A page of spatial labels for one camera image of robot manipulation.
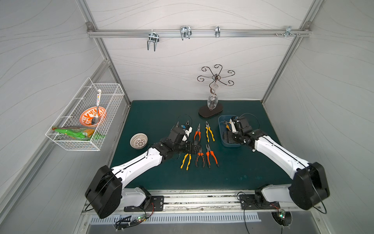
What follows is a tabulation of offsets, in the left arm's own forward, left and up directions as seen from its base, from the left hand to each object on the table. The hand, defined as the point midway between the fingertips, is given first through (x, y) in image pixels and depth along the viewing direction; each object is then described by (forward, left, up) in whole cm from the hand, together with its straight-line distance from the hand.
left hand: (196, 145), depth 79 cm
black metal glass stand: (+35, -7, -12) cm, 38 cm away
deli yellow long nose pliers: (-3, +7, -14) cm, 16 cm away
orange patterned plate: (+4, +52, +20) cm, 56 cm away
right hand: (+10, -21, -3) cm, 23 cm away
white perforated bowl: (+9, +39, -13) cm, 42 cm away
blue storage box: (+5, -16, +5) cm, 17 cm away
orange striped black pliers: (+2, -3, -13) cm, 14 cm away
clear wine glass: (+31, -11, +4) cm, 33 cm away
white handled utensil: (+2, +46, +20) cm, 51 cm away
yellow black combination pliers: (+20, -9, -13) cm, 25 cm away
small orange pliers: (+1, -8, -14) cm, 16 cm away
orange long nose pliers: (+18, -1, -13) cm, 22 cm away
